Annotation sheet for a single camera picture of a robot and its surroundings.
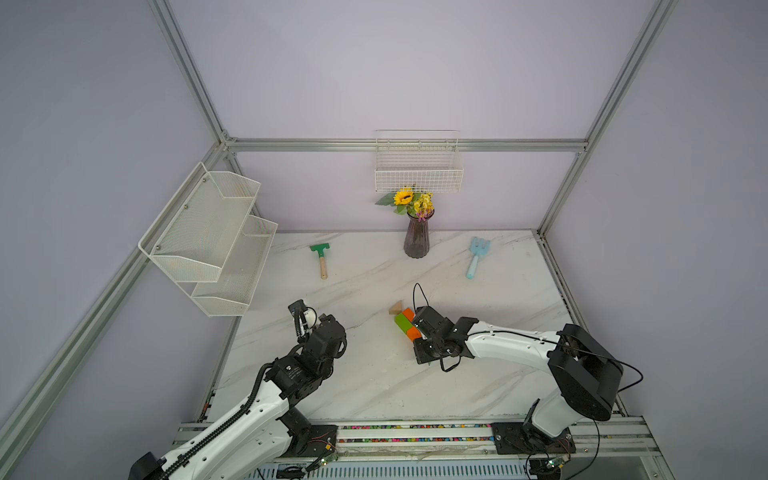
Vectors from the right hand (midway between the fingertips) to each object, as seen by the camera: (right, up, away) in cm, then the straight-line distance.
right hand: (422, 354), depth 87 cm
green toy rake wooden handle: (-37, +32, +27) cm, 56 cm away
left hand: (-27, +12, -8) cm, 30 cm away
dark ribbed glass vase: (0, +35, +21) cm, 40 cm away
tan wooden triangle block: (-8, +12, +9) cm, 17 cm away
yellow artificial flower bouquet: (-1, +46, +7) cm, 47 cm away
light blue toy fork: (+25, +33, +26) cm, 49 cm away
